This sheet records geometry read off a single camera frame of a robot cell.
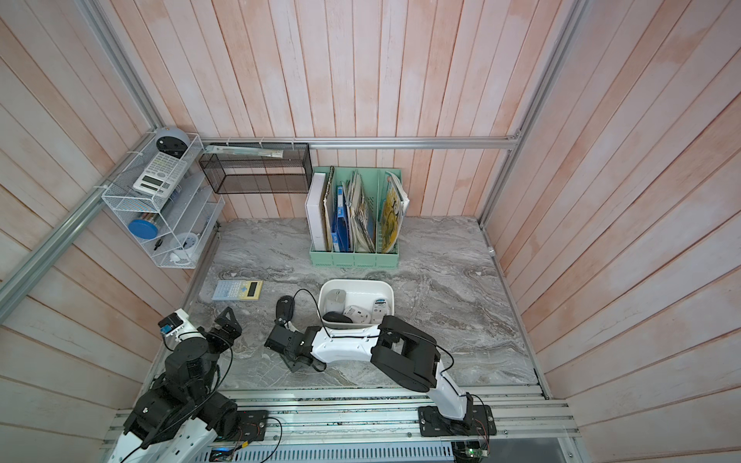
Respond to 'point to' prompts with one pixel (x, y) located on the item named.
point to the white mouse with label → (380, 308)
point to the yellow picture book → (395, 207)
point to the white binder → (315, 211)
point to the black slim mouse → (285, 309)
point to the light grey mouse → (336, 301)
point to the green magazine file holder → (354, 218)
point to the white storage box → (351, 289)
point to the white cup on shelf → (181, 247)
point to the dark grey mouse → (335, 316)
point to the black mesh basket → (240, 174)
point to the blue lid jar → (143, 229)
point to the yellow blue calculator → (237, 289)
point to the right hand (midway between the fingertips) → (298, 350)
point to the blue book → (341, 231)
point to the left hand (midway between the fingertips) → (221, 320)
